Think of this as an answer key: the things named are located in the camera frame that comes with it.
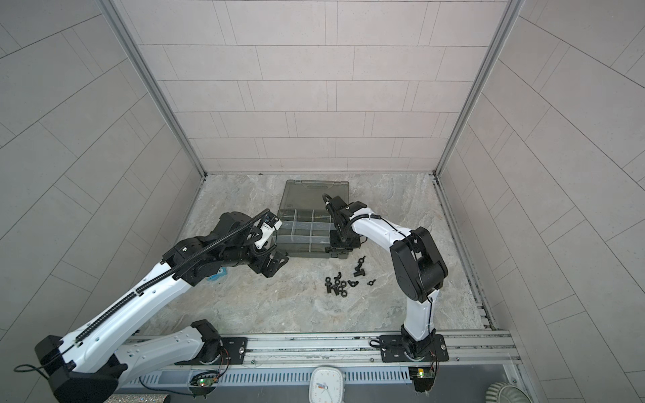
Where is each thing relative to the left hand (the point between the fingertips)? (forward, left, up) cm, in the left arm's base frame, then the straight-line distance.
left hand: (282, 250), depth 71 cm
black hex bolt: (-3, -13, -19) cm, 23 cm away
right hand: (+9, -16, -17) cm, 25 cm away
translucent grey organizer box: (+19, -4, -16) cm, 25 cm away
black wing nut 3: (-2, -28, -19) cm, 34 cm away
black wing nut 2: (-3, -22, -19) cm, 29 cm away
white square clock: (-30, -13, -16) cm, 36 cm away
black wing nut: (+1, -17, -20) cm, 26 cm away
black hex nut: (-6, -18, -20) cm, 28 cm away
